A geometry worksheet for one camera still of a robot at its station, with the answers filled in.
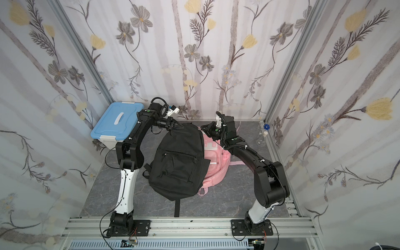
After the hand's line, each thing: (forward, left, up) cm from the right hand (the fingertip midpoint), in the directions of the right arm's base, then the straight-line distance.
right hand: (203, 123), depth 81 cm
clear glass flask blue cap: (+8, -41, -26) cm, 50 cm away
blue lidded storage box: (+8, +54, -13) cm, 56 cm away
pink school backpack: (-11, -11, -23) cm, 28 cm away
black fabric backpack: (-16, +13, -18) cm, 27 cm away
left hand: (+3, +11, -6) cm, 13 cm away
